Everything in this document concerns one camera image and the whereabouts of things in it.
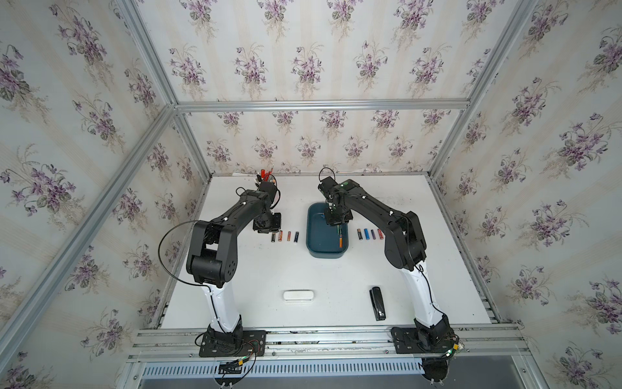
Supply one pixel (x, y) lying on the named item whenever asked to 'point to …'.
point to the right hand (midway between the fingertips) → (336, 222)
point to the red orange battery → (288, 236)
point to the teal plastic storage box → (325, 241)
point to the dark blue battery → (296, 237)
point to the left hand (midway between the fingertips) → (275, 230)
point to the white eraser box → (298, 296)
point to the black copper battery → (359, 233)
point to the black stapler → (378, 303)
